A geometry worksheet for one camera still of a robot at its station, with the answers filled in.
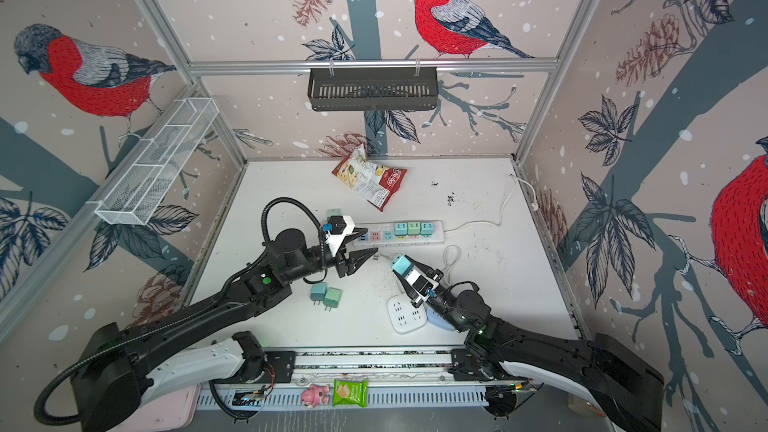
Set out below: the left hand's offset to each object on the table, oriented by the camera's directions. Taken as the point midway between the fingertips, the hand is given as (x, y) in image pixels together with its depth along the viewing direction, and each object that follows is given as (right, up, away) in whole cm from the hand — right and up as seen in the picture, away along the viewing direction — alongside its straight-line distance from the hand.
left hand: (369, 241), depth 68 cm
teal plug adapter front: (-16, -18, +15) cm, 28 cm away
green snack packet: (-6, -36, +1) cm, 37 cm away
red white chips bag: (-1, +14, +40) cm, 42 cm away
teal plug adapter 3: (+8, -6, +2) cm, 10 cm away
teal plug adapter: (+8, -1, +25) cm, 26 cm away
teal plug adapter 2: (+16, -1, +25) cm, 30 cm away
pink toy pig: (-13, -36, +1) cm, 38 cm away
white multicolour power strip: (+6, -3, +27) cm, 28 cm away
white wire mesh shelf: (-58, +11, +4) cm, 59 cm away
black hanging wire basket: (-2, +48, +38) cm, 62 cm away
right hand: (+7, -7, +5) cm, 11 cm away
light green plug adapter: (+12, -1, +25) cm, 28 cm away
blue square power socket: (+18, -24, +12) cm, 32 cm away
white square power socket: (+9, -23, +12) cm, 27 cm away
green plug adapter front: (-12, -19, +16) cm, 28 cm away
